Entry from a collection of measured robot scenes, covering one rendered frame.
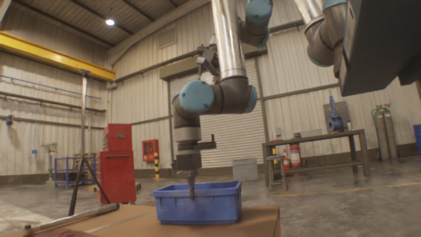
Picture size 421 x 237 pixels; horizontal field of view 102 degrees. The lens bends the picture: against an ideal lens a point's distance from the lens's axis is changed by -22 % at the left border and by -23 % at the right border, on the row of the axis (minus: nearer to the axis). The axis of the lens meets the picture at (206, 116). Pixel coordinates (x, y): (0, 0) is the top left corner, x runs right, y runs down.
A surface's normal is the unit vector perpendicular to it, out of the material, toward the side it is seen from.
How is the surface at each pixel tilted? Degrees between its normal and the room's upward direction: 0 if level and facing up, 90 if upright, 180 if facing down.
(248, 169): 90
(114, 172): 90
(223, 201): 90
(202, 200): 90
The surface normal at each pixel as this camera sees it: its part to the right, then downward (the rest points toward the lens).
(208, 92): 0.19, -0.20
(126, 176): 0.54, -0.20
